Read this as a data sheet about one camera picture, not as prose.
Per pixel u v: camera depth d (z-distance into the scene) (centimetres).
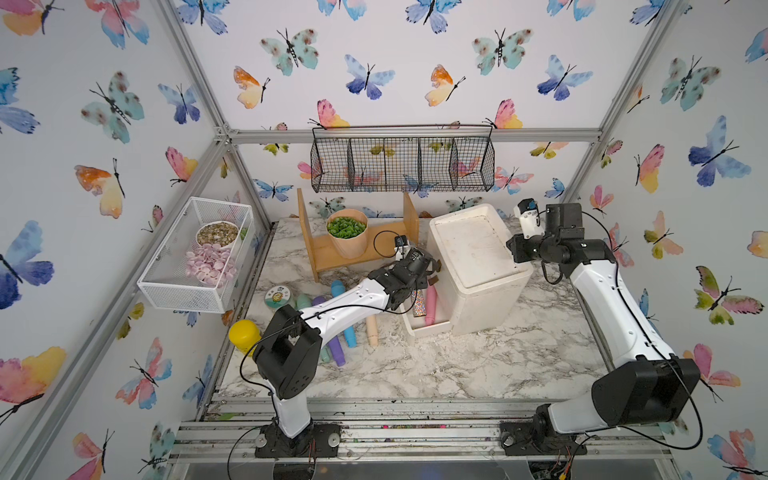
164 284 59
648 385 40
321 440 74
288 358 46
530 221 71
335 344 88
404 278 66
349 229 92
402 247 77
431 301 95
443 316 92
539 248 66
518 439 73
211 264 63
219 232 71
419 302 84
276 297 91
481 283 75
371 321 92
